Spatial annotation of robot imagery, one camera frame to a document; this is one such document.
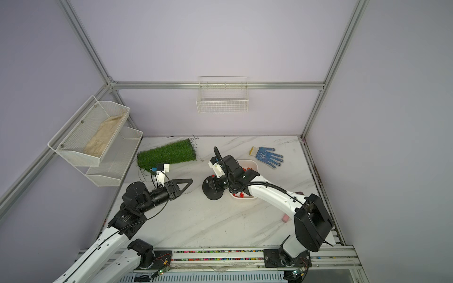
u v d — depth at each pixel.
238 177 0.62
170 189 0.61
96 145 0.75
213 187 0.69
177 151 1.07
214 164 0.72
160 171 0.64
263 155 1.11
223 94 0.94
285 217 0.84
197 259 0.75
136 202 0.54
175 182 0.63
